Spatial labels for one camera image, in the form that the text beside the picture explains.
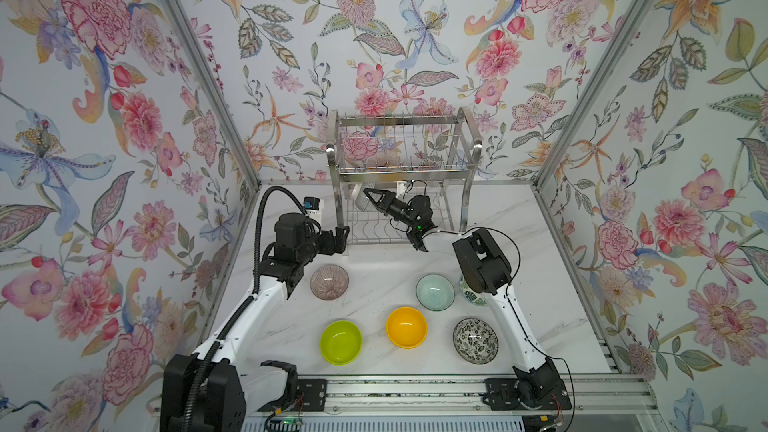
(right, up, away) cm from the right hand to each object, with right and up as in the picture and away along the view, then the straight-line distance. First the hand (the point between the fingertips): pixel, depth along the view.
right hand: (364, 191), depth 94 cm
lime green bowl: (-5, -42, -12) cm, 44 cm away
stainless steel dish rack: (+12, +4, -1) cm, 13 cm away
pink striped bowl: (-11, -28, -1) cm, 30 cm away
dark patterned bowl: (-2, -2, +1) cm, 3 cm away
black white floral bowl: (+31, -42, -12) cm, 54 cm away
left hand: (-6, -11, -12) cm, 17 cm away
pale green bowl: (+22, -31, -4) cm, 38 cm away
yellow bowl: (+13, -38, -12) cm, 42 cm away
